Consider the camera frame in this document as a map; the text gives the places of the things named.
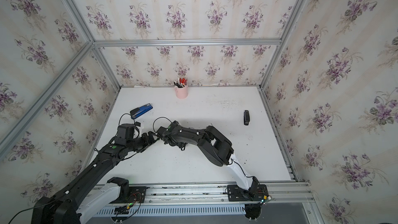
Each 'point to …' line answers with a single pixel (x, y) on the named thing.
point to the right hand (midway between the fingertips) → (190, 139)
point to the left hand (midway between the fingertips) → (158, 140)
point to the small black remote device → (246, 117)
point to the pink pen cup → (182, 93)
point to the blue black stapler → (140, 110)
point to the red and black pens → (181, 83)
